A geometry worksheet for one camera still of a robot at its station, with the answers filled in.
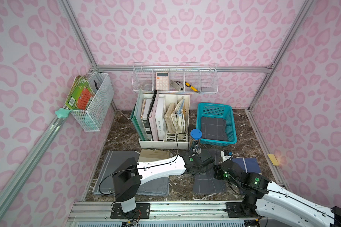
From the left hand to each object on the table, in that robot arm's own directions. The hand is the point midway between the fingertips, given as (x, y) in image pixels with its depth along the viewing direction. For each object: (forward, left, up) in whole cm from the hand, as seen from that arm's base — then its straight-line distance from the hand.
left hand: (202, 166), depth 78 cm
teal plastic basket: (+45, -25, -5) cm, 52 cm away
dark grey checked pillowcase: (-8, -2, -3) cm, 9 cm away
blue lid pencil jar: (+14, +3, +10) cm, 18 cm away
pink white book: (+24, +26, +13) cm, 38 cm away
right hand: (-1, -5, +1) cm, 5 cm away
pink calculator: (+51, +24, +20) cm, 60 cm away
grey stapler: (+53, +14, +15) cm, 57 cm away
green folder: (+19, +36, +20) cm, 45 cm away
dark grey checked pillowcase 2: (+31, -13, -8) cm, 35 cm away
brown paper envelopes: (+25, +15, +13) cm, 32 cm away
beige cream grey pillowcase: (-8, +24, -9) cm, 27 cm away
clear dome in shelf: (+48, +34, +18) cm, 61 cm away
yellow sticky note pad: (+10, -51, -14) cm, 54 cm away
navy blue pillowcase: (+5, -32, -9) cm, 34 cm away
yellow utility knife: (+50, +4, +16) cm, 53 cm away
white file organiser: (+29, +22, +4) cm, 37 cm away
